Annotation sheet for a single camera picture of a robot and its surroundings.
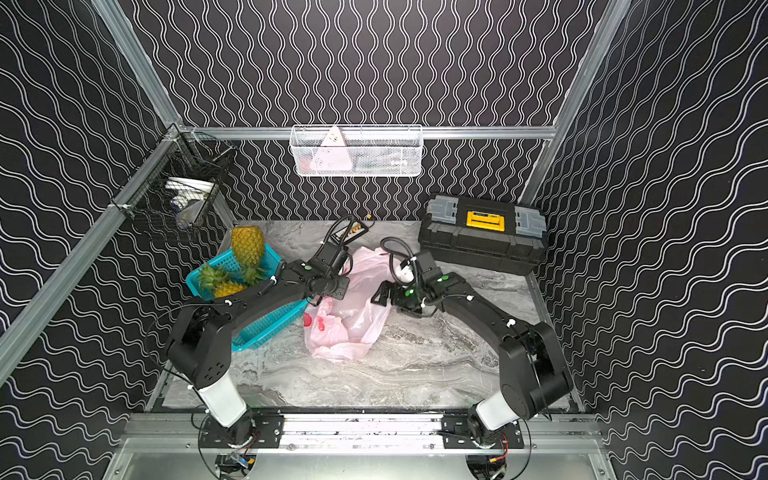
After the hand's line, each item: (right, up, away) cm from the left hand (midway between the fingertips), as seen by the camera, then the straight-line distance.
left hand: (338, 279), depth 90 cm
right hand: (+14, -6, -6) cm, 16 cm away
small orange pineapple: (-37, -1, 0) cm, 37 cm away
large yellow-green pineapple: (-28, +10, +2) cm, 30 cm away
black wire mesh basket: (-40, +26, -12) cm, 49 cm away
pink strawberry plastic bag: (+3, -13, -4) cm, 14 cm away
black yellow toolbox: (+47, +14, +5) cm, 49 cm away
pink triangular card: (-2, +36, 0) cm, 36 cm away
